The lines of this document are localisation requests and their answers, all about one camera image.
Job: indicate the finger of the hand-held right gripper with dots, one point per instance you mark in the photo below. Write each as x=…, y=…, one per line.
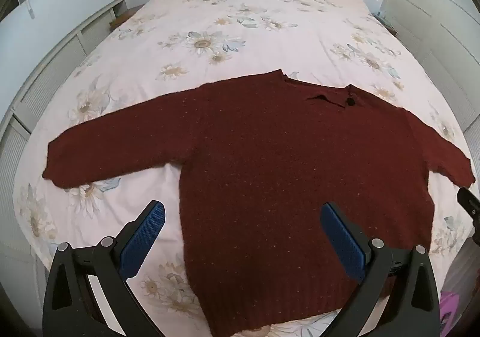
x=470, y=202

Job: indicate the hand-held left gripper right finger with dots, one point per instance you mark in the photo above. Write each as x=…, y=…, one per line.
x=343, y=237

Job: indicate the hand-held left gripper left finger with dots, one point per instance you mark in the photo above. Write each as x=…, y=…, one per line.
x=144, y=235

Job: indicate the dark red knit sweater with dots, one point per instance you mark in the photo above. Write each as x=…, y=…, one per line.
x=281, y=153

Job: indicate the purple plastic object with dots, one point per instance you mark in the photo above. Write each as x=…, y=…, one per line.
x=450, y=312

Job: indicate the white louvered low cabinet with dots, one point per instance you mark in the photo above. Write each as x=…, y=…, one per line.
x=48, y=70

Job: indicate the wooden nightstand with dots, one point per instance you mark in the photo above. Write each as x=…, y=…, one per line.
x=388, y=23
x=122, y=18

